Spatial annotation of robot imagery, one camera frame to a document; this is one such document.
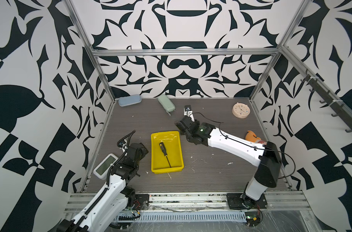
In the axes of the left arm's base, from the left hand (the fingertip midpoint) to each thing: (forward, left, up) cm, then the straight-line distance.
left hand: (136, 146), depth 84 cm
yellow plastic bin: (+9, -20, -11) cm, 24 cm away
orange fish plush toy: (+8, -72, -7) cm, 73 cm away
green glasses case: (+40, -17, -7) cm, 44 cm away
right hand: (+9, -28, +12) cm, 32 cm away
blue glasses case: (+43, +17, -7) cm, 47 cm away
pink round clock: (+30, -73, -7) cm, 79 cm away
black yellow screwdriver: (+2, -15, -7) cm, 17 cm away
